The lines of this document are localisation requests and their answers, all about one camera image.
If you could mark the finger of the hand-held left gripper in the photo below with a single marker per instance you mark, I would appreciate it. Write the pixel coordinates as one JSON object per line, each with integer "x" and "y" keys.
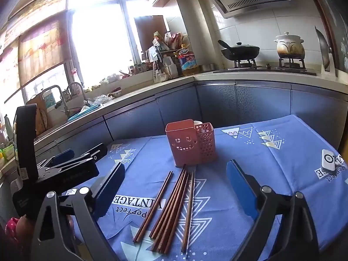
{"x": 92, "y": 152}
{"x": 64, "y": 156}

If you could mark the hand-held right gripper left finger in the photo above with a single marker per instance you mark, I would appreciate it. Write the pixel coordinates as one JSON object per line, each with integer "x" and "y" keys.
{"x": 108, "y": 190}

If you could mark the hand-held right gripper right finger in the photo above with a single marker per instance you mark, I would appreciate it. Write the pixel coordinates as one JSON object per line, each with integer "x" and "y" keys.
{"x": 242, "y": 190}

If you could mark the bunch of wooden chopsticks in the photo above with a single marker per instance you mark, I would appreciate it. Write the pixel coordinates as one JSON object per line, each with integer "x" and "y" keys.
{"x": 174, "y": 201}

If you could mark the pink plastic chopstick holder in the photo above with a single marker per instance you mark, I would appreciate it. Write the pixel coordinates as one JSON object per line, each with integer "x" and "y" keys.
{"x": 179, "y": 144}

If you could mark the person's left forearm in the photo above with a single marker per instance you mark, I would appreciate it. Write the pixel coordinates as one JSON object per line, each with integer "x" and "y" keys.
{"x": 11, "y": 227}

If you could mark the steel kitchen sink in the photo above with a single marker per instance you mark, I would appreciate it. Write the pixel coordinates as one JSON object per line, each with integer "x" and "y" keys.
{"x": 62, "y": 119}

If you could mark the blue plastic basin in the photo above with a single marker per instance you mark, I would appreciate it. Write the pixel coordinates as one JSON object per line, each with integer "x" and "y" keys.
{"x": 84, "y": 112}

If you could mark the wooden cutting board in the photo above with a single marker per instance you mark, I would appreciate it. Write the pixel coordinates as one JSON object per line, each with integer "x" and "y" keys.
{"x": 40, "y": 114}

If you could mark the blue printed tablecloth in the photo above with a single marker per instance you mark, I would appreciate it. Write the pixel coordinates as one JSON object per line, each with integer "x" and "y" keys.
{"x": 231, "y": 146}

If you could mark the crumpled clear plastic bag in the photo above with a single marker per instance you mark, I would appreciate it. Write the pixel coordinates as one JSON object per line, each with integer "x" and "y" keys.
{"x": 103, "y": 99}

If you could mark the small patterned bowl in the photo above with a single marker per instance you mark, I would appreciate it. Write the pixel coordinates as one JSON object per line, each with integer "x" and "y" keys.
{"x": 115, "y": 92}

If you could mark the angular steel faucet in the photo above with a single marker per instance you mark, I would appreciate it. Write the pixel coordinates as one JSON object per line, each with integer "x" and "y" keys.
{"x": 53, "y": 88}

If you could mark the curved steel faucet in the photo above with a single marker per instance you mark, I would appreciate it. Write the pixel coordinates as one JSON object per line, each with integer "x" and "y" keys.
{"x": 74, "y": 84}

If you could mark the small white rounded object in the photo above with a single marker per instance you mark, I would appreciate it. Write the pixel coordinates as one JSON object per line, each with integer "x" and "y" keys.
{"x": 197, "y": 122}

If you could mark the small white plastic device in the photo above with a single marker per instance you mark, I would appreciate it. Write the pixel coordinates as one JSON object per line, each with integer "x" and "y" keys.
{"x": 327, "y": 160}

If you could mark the blue kitchen base cabinets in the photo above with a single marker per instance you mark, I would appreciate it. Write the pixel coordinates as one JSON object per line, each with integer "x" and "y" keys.
{"x": 217, "y": 100}

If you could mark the row of small jars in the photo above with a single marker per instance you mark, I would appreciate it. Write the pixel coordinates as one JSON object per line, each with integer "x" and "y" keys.
{"x": 140, "y": 69}

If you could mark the patterned window blind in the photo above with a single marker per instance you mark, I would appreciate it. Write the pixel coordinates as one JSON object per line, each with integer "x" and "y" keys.
{"x": 40, "y": 49}

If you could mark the white plastic jug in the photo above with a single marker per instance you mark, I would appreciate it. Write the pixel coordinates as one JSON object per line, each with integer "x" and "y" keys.
{"x": 170, "y": 68}

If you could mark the white hanging cloth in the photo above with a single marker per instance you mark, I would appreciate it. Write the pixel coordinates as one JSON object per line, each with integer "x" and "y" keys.
{"x": 153, "y": 54}

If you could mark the black gas stove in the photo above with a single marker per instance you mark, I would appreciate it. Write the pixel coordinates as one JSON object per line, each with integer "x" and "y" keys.
{"x": 272, "y": 70}

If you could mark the small metal container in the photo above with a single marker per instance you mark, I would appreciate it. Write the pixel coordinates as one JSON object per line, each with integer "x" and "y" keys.
{"x": 208, "y": 67}

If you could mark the yellow cooking oil bottle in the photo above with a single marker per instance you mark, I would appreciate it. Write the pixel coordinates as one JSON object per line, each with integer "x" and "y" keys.
{"x": 187, "y": 64}

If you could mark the brown wooden board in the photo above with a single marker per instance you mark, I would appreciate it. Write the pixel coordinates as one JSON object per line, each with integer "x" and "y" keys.
{"x": 148, "y": 30}

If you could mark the pile of seasoning packets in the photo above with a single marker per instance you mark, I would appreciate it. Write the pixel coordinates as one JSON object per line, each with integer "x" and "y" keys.
{"x": 170, "y": 39}

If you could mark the black frying pan with lid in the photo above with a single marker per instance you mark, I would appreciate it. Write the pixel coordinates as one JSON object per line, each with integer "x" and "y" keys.
{"x": 242, "y": 51}

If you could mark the white ceramic cooking pot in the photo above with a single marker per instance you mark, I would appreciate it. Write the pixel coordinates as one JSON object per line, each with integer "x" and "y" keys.
{"x": 289, "y": 47}

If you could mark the metal wok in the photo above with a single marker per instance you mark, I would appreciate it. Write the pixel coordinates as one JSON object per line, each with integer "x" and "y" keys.
{"x": 323, "y": 49}

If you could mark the dark glass door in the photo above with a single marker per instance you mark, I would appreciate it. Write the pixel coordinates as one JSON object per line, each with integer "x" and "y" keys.
{"x": 339, "y": 32}

